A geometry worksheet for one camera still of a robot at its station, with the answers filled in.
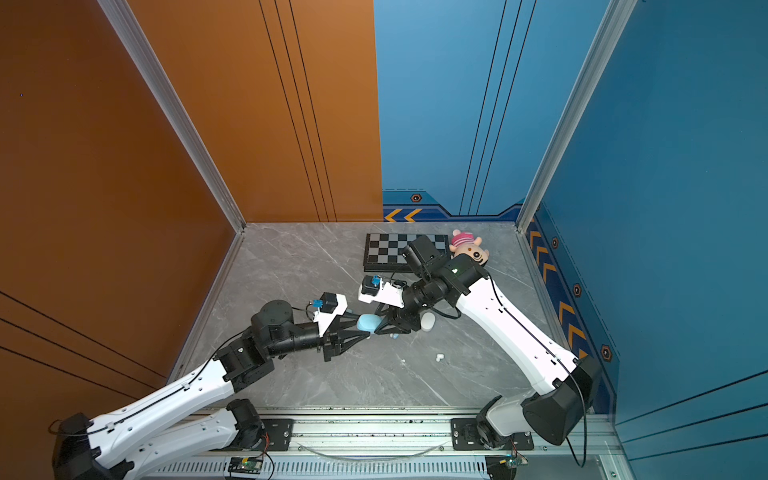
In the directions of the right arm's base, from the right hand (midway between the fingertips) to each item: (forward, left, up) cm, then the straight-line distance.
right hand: (378, 317), depth 67 cm
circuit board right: (-24, -31, -25) cm, 47 cm away
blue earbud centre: (+6, -3, -24) cm, 25 cm away
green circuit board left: (-25, +33, -27) cm, 50 cm away
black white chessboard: (+38, +1, -22) cm, 44 cm away
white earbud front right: (0, -16, -24) cm, 29 cm away
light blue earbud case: (-2, +2, +2) cm, 3 cm away
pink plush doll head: (+38, -29, -18) cm, 51 cm away
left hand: (-2, +3, +1) cm, 4 cm away
